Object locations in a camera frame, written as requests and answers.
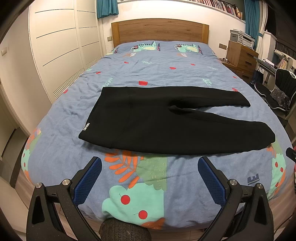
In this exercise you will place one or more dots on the wooden nightstand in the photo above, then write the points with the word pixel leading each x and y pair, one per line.
pixel 246 75

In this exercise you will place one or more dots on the teal curtain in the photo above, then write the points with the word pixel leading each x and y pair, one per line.
pixel 106 8
pixel 252 19

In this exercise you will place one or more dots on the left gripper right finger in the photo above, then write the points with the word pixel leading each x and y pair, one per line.
pixel 245 213

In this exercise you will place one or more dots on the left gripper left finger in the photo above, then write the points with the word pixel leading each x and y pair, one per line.
pixel 43 222

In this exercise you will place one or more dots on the white wardrobe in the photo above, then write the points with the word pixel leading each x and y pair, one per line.
pixel 65 42

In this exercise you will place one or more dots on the wooden drawer chest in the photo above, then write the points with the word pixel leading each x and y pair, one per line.
pixel 241 56

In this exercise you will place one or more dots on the black office chair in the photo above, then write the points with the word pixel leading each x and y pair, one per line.
pixel 282 97

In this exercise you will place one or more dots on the teal left curtain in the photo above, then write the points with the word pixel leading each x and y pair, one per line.
pixel 106 8

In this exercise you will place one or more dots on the wooden headboard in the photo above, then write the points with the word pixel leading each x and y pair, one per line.
pixel 158 29

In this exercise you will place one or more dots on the black pants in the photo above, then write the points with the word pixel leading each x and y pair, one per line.
pixel 171 120

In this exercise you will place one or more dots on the row of books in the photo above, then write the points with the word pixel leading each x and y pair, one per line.
pixel 223 5

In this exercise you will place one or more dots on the teal right curtain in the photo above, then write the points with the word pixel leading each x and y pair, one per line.
pixel 252 19

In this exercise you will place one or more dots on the white printer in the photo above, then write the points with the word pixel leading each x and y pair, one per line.
pixel 242 38

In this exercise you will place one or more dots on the blue patterned bed cover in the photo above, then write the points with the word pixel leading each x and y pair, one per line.
pixel 144 178

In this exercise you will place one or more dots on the desk with white top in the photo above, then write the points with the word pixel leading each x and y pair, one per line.
pixel 266 65

